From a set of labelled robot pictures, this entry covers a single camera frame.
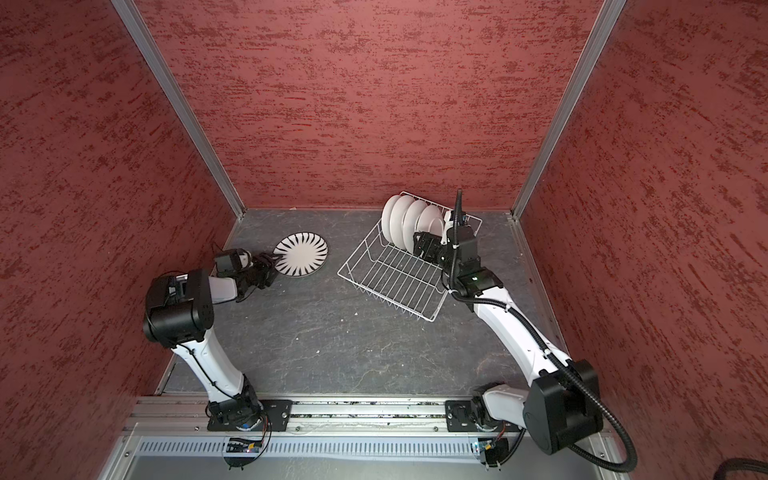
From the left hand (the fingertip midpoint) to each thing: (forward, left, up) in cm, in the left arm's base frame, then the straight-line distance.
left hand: (283, 263), depth 101 cm
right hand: (-6, -46, +20) cm, 51 cm away
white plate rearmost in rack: (+12, -35, +11) cm, 39 cm away
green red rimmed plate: (+10, -50, +12) cm, 53 cm away
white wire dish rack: (-6, -42, -1) cm, 42 cm away
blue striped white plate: (+6, -5, -3) cm, 8 cm away
